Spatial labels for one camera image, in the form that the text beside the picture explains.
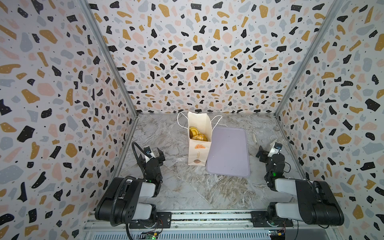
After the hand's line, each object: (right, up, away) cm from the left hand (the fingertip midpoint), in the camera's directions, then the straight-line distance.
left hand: (149, 149), depth 86 cm
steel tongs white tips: (+67, +4, +18) cm, 69 cm away
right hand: (+70, +2, +3) cm, 70 cm away
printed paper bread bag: (+28, 0, -6) cm, 29 cm away
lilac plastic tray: (+48, -6, +13) cm, 50 cm away
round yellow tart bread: (+25, +10, +2) cm, 27 cm away
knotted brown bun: (+29, +7, -3) cm, 30 cm away
